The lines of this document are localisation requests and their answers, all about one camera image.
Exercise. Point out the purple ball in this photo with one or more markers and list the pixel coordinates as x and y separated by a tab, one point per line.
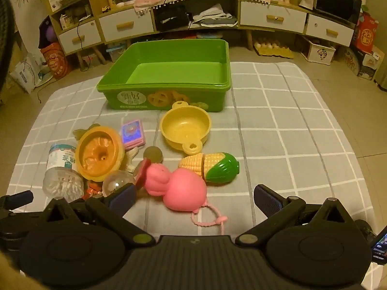
50	33

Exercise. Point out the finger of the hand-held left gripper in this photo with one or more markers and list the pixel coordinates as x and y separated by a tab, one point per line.
18	198

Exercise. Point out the small translucent toy octopus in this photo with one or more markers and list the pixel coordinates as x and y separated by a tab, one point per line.
81	133

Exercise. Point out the pink and clear capsule ball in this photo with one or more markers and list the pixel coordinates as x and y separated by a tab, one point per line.
116	184

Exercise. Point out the white plastic crate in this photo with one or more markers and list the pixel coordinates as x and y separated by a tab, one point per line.
320	54

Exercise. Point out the orange toy bowl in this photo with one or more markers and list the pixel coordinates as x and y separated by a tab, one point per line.
98	154

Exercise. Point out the white drawer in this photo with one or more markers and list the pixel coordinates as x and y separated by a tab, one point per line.
127	24
329	30
80	37
273	16

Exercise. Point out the egg tray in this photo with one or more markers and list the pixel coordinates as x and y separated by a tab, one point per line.
273	48

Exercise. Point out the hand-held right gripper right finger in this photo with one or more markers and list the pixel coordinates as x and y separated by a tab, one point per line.
267	201

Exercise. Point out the white plastic sack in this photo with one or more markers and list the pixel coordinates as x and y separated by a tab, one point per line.
25	69

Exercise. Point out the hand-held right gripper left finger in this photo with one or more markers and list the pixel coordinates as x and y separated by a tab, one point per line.
121	200

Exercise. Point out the pink toy phone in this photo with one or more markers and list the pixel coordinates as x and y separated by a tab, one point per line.
132	134

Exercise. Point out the beige starfish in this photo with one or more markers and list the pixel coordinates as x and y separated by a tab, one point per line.
131	160

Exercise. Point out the green plastic box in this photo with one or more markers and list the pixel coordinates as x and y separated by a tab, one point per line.
169	75

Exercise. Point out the black bag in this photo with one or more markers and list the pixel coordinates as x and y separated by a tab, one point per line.
172	18

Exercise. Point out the yellow toy pot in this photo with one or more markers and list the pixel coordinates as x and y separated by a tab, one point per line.
184	125

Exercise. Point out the folded clothes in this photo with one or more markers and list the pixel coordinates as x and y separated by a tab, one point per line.
214	16

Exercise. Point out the cotton swab jar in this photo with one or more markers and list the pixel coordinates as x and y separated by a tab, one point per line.
62	169

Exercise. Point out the toy corn cob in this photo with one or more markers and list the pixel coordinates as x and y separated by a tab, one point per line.
211	166

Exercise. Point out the large translucent toy octopus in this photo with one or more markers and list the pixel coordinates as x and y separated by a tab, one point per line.
153	154

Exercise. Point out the black microwave oven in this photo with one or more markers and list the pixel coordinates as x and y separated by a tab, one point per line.
337	3

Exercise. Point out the red gift box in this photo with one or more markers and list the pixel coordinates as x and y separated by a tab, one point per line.
365	33

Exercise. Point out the pink toy pig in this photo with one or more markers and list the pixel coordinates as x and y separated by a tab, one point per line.
184	190

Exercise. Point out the red printed bucket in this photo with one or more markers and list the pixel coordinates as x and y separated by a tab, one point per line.
54	60

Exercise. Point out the small red toy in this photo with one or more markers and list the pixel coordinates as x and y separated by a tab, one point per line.
93	189

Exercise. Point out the phone with lit screen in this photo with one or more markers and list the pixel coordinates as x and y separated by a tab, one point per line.
379	247

